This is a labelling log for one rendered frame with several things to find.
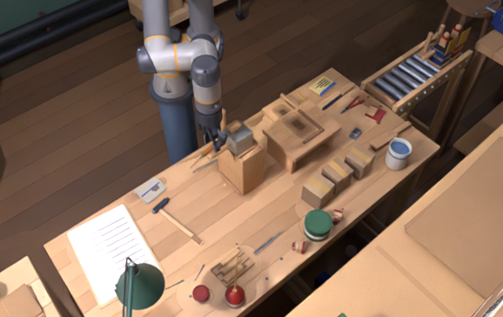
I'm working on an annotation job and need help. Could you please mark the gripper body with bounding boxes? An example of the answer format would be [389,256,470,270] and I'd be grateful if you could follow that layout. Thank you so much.
[195,110,225,135]

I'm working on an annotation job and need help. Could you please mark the grey jack-in-the-box toy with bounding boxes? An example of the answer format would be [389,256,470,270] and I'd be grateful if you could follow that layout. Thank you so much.
[225,120,255,159]

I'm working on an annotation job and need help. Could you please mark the wooden infeed shelf block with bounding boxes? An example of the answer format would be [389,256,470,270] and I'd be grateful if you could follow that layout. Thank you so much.
[217,144,265,196]

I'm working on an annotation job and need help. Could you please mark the wooden test nest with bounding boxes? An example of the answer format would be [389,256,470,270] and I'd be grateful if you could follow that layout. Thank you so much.
[261,106,342,174]

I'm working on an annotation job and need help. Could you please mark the red round lid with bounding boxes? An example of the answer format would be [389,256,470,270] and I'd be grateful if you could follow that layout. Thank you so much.
[191,283,211,305]

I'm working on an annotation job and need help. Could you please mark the colourful wooden toy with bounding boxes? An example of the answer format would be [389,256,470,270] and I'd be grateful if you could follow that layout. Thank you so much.
[426,23,473,69]

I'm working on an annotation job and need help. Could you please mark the grey metal chisel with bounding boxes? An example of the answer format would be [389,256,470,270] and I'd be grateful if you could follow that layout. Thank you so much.
[191,158,220,174]

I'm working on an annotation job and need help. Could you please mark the grey flat case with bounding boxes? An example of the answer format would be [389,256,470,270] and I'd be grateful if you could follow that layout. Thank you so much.
[133,176,168,205]

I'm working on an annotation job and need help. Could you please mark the yellow notepad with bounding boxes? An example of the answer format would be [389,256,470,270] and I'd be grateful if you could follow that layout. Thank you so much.
[308,75,337,98]

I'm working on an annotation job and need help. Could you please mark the blue pencil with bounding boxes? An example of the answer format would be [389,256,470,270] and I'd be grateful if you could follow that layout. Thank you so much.
[321,92,345,111]

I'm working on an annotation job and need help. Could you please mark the wooden slotted jig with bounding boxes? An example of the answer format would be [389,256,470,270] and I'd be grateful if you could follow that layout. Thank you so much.
[210,246,256,288]

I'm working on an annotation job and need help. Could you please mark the green round tin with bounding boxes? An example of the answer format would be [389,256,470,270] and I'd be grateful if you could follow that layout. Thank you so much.
[303,208,334,243]

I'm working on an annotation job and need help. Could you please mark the clipboard with white paper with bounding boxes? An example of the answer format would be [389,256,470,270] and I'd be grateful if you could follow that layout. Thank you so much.
[66,203,164,308]

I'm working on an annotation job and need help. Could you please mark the green desk lamp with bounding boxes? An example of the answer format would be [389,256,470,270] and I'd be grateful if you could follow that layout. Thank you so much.
[114,256,166,317]

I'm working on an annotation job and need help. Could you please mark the wooden strip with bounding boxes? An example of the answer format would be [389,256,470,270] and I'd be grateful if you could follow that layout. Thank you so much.
[368,120,412,152]

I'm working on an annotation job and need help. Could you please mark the white and blue cup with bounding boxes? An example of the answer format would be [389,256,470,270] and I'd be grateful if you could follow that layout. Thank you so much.
[384,136,413,172]

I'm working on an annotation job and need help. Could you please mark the wooden roller conveyor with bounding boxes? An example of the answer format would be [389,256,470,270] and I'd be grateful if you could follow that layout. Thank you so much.
[359,30,474,140]

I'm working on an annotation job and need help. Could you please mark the large wooden bench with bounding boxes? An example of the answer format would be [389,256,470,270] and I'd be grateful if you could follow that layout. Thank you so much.
[285,116,503,317]

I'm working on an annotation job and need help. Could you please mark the cardboard boxes stack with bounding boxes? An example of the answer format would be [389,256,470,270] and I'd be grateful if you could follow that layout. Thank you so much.
[0,255,61,317]

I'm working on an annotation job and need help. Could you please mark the brown cardboard sheet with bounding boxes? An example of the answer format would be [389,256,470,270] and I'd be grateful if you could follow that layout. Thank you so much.
[404,136,503,300]

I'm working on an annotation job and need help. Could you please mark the wooden stool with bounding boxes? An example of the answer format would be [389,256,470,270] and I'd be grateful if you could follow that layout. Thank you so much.
[438,0,502,42]

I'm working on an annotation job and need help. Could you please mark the orange-handled chisel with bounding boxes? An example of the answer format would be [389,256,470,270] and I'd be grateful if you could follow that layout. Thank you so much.
[189,145,216,169]

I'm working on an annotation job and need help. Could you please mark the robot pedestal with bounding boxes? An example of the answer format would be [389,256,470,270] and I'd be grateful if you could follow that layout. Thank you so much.
[152,87,200,165]

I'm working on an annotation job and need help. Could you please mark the wooden-handled hammer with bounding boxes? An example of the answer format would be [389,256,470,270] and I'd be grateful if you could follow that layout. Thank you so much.
[151,196,204,246]

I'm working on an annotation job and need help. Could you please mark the red-handled pliers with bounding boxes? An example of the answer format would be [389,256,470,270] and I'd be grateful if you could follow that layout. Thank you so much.
[339,95,366,115]

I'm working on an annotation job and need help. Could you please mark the dark wall pipe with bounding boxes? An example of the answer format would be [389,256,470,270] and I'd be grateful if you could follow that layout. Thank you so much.
[0,10,144,77]

